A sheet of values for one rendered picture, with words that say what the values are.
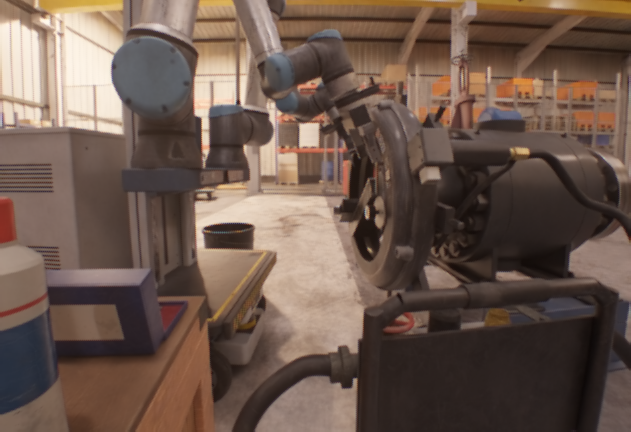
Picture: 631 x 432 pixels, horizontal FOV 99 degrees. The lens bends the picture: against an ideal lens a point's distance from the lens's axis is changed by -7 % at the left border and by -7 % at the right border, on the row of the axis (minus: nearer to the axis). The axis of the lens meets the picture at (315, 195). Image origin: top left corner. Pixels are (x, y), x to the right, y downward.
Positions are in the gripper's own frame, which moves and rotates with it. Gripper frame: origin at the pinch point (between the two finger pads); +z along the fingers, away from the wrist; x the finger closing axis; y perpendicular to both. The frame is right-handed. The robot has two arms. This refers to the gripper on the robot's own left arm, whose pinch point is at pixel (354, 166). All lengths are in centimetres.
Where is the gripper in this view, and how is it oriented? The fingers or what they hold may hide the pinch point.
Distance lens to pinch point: 119.9
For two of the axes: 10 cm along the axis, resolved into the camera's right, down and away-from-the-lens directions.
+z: 3.7, 9.2, -1.0
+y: 9.0, -3.8, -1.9
